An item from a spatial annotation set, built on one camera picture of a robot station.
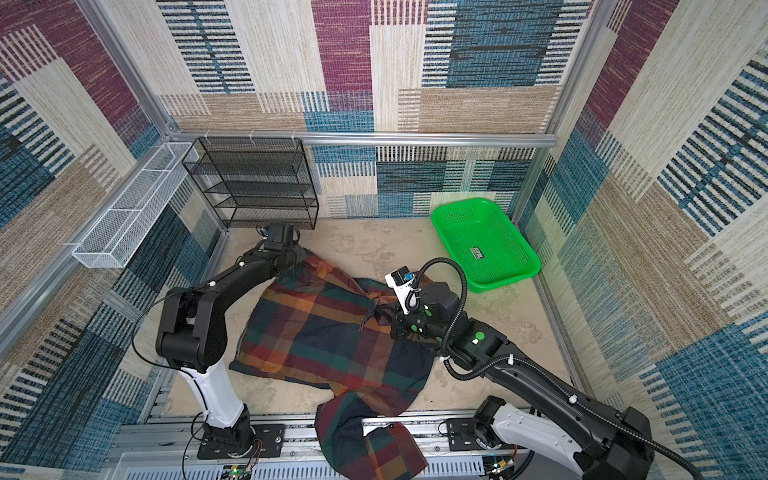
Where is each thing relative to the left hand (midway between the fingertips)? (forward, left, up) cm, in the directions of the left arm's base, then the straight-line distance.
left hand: (300, 249), depth 98 cm
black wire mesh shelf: (+26, +19, +6) cm, 33 cm away
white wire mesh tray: (-15, +36, +22) cm, 45 cm away
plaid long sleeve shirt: (-19, -3, -11) cm, 23 cm away
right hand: (-29, -26, +11) cm, 41 cm away
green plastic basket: (+8, -64, -10) cm, 65 cm away
